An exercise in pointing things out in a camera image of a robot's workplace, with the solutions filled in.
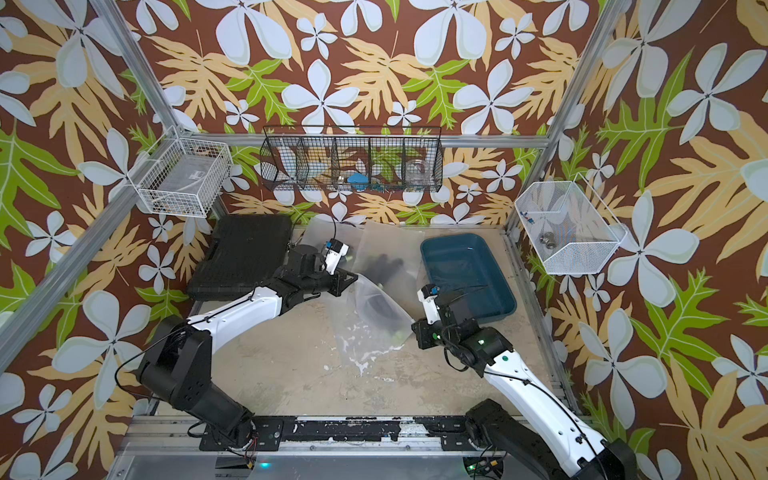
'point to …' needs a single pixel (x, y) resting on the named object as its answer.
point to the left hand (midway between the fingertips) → (358, 272)
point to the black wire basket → (343, 158)
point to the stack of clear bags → (359, 347)
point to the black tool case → (243, 253)
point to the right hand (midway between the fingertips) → (411, 325)
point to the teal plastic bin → (468, 264)
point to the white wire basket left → (180, 176)
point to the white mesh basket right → (572, 232)
